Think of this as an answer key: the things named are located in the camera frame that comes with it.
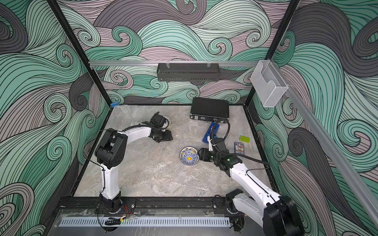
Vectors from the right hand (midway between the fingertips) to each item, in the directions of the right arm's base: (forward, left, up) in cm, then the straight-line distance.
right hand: (200, 153), depth 83 cm
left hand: (+15, +19, -6) cm, 25 cm away
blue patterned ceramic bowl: (+2, +7, -8) cm, 10 cm away
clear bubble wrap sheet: (-4, +26, -8) cm, 28 cm away
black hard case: (+39, -10, -5) cm, 40 cm away
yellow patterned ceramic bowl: (+15, +19, +9) cm, 26 cm away
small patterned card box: (+7, -26, -8) cm, 28 cm away
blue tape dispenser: (+18, -9, -2) cm, 20 cm away
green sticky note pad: (+14, -32, -8) cm, 36 cm away
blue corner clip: (+50, +69, -8) cm, 86 cm away
